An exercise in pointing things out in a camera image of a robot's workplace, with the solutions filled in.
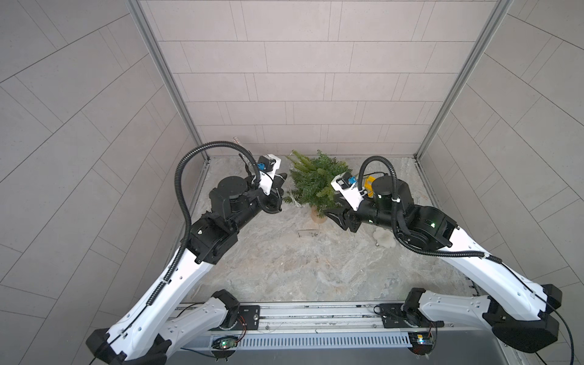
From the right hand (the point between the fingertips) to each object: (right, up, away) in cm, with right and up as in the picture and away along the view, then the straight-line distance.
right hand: (329, 205), depth 62 cm
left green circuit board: (-30, -40, +3) cm, 50 cm away
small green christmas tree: (-5, +7, +12) cm, 15 cm away
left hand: (-11, +9, -1) cm, 14 cm away
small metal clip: (-3, -14, +25) cm, 29 cm away
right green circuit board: (+29, -42, +6) cm, 51 cm away
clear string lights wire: (-9, -1, +7) cm, 12 cm away
